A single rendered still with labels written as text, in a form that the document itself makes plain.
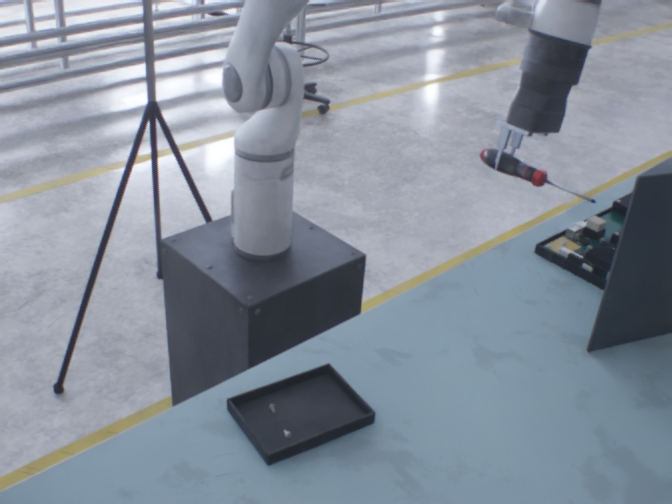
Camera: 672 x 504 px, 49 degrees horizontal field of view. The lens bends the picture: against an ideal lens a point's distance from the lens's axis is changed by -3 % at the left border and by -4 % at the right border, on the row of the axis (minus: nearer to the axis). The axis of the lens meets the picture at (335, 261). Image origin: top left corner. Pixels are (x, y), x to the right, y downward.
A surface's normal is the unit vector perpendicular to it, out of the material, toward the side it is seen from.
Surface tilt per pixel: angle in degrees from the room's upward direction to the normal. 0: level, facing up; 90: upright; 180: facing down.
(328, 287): 90
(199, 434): 0
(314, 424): 0
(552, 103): 87
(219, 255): 0
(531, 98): 57
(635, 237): 90
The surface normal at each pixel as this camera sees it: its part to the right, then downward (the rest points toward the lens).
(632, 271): 0.34, 0.51
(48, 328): 0.07, -0.85
